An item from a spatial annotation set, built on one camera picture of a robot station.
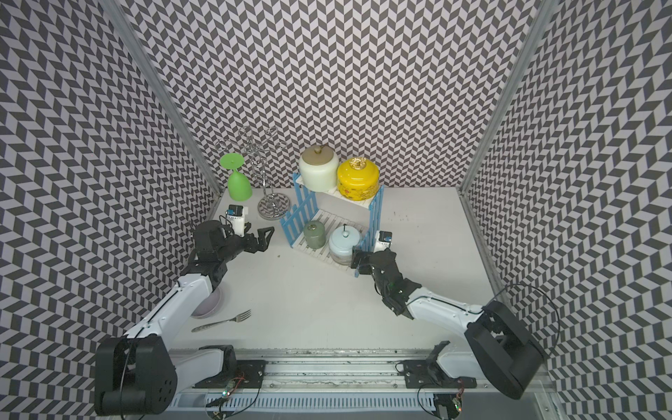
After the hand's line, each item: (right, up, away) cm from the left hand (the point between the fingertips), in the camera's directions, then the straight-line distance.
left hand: (260, 228), depth 84 cm
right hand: (+35, -8, +2) cm, 36 cm away
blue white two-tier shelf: (+21, +6, +30) cm, 37 cm away
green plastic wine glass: (-9, +15, +5) cm, 18 cm away
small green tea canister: (+16, -2, +10) cm, 19 cm away
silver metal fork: (-6, -28, -3) cm, 29 cm away
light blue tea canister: (+26, -4, +5) cm, 27 cm away
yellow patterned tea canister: (+31, +15, -10) cm, 36 cm away
